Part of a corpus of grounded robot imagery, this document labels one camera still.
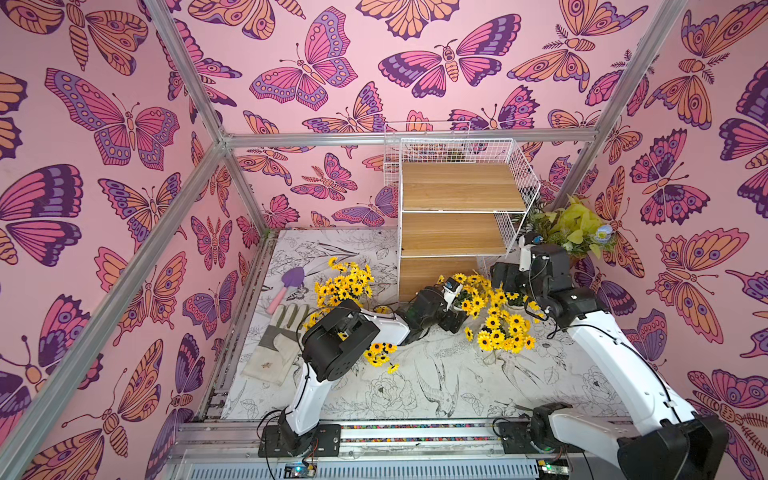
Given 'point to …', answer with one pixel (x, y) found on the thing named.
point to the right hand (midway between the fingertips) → (511, 267)
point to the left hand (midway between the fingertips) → (462, 305)
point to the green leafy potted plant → (575, 226)
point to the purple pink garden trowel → (292, 278)
